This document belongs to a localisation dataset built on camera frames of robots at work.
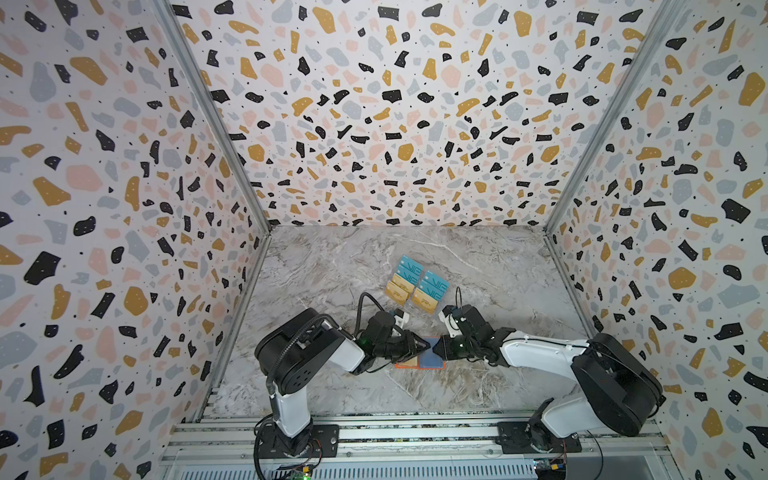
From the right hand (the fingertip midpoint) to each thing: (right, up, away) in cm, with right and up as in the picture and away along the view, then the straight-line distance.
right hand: (433, 345), depth 87 cm
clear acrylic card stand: (-6, +18, +10) cm, 21 cm away
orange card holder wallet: (-10, -6, -2) cm, 12 cm away
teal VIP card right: (+1, +15, +8) cm, 17 cm away
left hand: (+1, 0, -2) cm, 2 cm away
